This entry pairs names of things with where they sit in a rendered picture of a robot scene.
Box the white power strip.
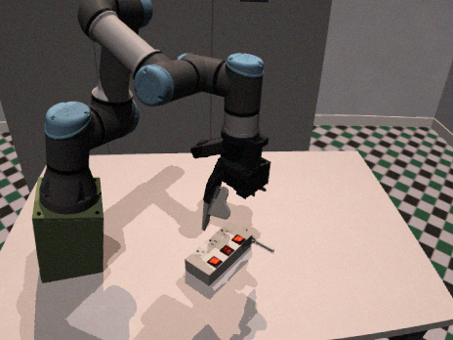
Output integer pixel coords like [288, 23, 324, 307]
[185, 222, 268, 286]

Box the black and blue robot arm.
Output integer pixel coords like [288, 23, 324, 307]
[39, 0, 264, 214]

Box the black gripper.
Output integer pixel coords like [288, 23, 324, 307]
[202, 125, 270, 231]

